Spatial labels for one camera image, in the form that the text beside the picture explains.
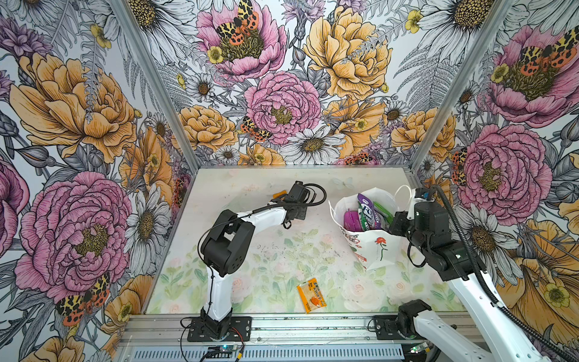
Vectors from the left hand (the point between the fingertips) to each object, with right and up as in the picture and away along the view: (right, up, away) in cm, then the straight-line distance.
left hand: (295, 212), depth 98 cm
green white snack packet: (+23, 0, -20) cm, 30 cm away
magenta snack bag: (+20, -1, -15) cm, 25 cm away
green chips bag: (+33, +1, -16) cm, 36 cm away
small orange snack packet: (-6, +8, -18) cm, 21 cm away
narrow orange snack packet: (+5, -27, -19) cm, 33 cm away
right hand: (+31, +1, -26) cm, 41 cm away
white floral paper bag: (+26, -10, -21) cm, 35 cm away
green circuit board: (-22, -39, -27) cm, 52 cm away
